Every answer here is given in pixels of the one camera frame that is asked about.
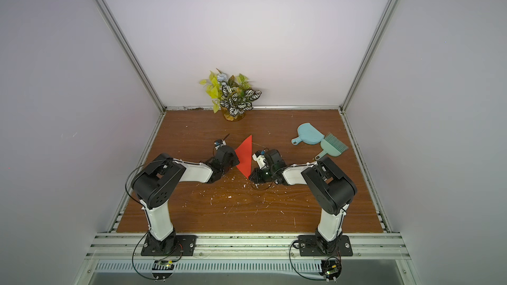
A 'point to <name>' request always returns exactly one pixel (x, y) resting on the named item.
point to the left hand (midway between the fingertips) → (240, 154)
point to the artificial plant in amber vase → (230, 95)
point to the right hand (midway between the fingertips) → (248, 175)
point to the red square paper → (244, 152)
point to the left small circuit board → (162, 265)
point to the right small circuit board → (331, 269)
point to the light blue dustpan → (308, 134)
